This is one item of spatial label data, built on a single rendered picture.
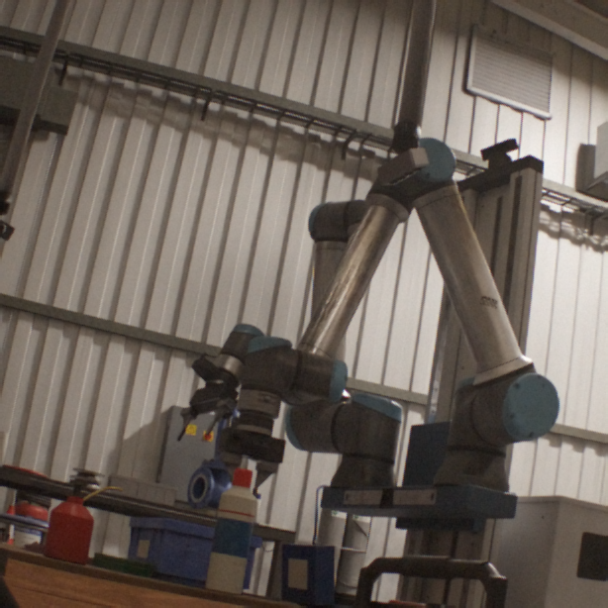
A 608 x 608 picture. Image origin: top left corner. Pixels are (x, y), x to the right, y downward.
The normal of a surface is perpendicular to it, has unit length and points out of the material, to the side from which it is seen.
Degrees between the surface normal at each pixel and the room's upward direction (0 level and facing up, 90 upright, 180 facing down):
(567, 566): 90
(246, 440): 90
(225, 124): 90
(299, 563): 99
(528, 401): 94
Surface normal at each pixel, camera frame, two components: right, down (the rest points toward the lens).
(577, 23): 0.30, -0.22
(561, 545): 0.53, -0.15
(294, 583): -0.91, -0.10
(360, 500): -0.84, -0.28
